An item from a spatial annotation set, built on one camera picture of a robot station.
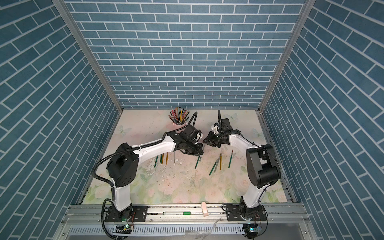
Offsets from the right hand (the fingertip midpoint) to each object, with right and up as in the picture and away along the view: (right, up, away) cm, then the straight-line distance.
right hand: (204, 141), depth 91 cm
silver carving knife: (+8, -13, +2) cm, 15 cm away
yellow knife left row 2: (-27, -11, +2) cm, 29 cm away
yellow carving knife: (+10, -10, +3) cm, 15 cm away
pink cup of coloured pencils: (-17, +16, +8) cm, 24 cm away
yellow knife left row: (-24, -11, +2) cm, 26 cm away
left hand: (+1, -7, -6) cm, 9 cm away
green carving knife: (+17, -11, +2) cm, 20 cm away
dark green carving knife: (+5, -16, -2) cm, 17 cm away
